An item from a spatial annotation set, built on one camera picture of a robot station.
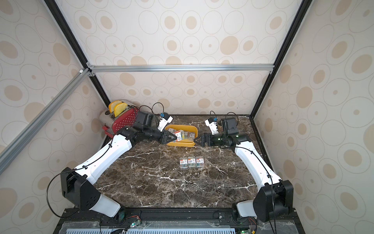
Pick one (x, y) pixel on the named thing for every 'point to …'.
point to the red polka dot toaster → (112, 125)
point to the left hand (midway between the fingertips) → (177, 136)
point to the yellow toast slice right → (119, 108)
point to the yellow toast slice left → (112, 105)
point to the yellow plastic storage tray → (184, 143)
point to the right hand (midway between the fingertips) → (198, 142)
